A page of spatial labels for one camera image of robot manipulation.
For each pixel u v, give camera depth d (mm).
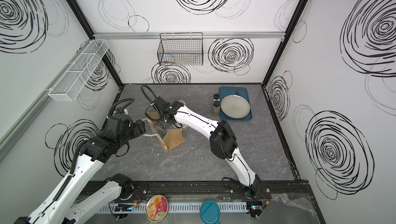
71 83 742
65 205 407
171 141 870
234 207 706
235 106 1047
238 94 1137
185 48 963
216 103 980
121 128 543
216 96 1014
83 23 846
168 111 610
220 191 754
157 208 667
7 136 515
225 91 1191
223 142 520
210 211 626
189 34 896
